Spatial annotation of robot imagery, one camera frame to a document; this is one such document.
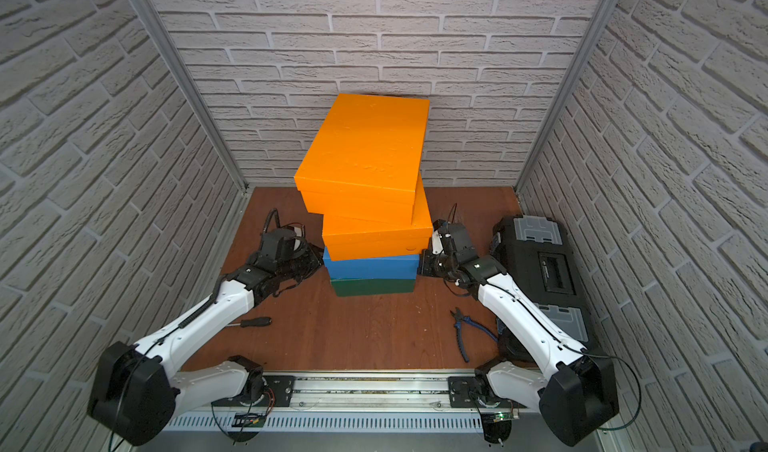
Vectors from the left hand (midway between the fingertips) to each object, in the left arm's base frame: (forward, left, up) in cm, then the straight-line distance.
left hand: (336, 250), depth 82 cm
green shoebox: (-4, -7, -14) cm, 16 cm away
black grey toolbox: (-4, -56, +2) cm, 56 cm away
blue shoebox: (-7, -16, +3) cm, 18 cm away
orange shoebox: (-8, -6, +17) cm, 19 cm away
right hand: (-4, -23, 0) cm, 24 cm away
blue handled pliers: (-15, -35, -15) cm, 41 cm away
